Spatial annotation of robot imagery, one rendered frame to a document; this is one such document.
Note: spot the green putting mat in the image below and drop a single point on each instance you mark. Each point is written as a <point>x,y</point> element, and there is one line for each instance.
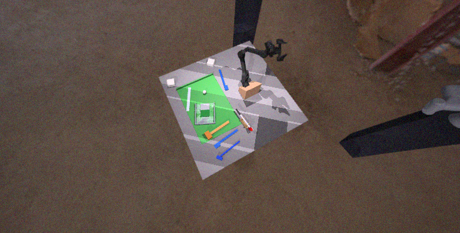
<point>214,94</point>

